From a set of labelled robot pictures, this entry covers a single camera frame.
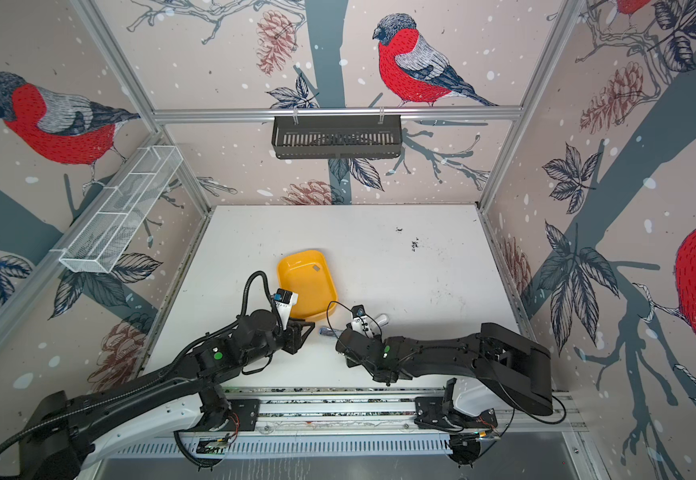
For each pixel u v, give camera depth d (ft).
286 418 2.44
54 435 1.33
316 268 3.36
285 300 2.25
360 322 2.44
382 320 2.82
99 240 2.35
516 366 1.52
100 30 2.43
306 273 3.30
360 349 2.06
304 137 3.51
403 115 2.95
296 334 2.21
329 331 2.82
